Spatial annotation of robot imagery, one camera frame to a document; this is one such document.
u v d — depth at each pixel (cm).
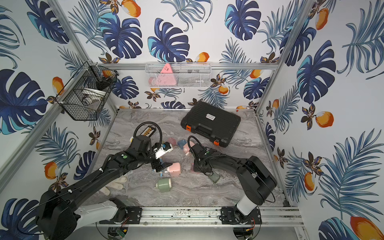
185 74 92
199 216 76
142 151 63
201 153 71
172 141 100
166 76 91
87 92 78
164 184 77
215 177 87
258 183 45
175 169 82
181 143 101
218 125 104
